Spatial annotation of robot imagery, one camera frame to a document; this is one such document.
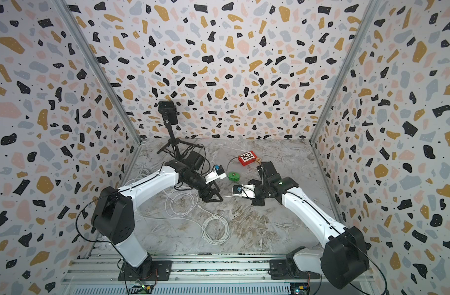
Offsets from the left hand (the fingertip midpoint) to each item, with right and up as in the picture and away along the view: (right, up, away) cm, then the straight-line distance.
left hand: (221, 194), depth 81 cm
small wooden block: (+20, +15, +29) cm, 38 cm away
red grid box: (+13, +16, +29) cm, 36 cm away
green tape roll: (+5, +6, +20) cm, 21 cm away
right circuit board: (+32, -35, -9) cm, 48 cm away
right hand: (+11, +1, 0) cm, 11 cm away
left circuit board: (-28, -34, -10) cm, 46 cm away
